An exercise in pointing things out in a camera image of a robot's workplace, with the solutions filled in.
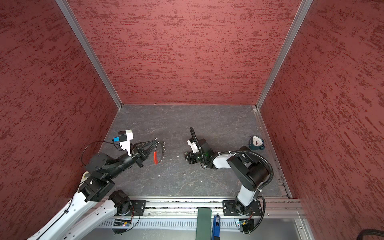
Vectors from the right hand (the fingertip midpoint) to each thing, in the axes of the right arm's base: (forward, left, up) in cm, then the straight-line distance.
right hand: (185, 159), depth 90 cm
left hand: (-8, +9, +32) cm, 34 cm away
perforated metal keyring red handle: (-11, +9, +31) cm, 34 cm away
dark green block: (-35, -9, -1) cm, 36 cm away
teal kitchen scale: (+9, -46, +2) cm, 47 cm away
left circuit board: (-31, +31, -3) cm, 44 cm away
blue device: (-34, -15, +1) cm, 37 cm away
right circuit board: (-34, -31, -3) cm, 46 cm away
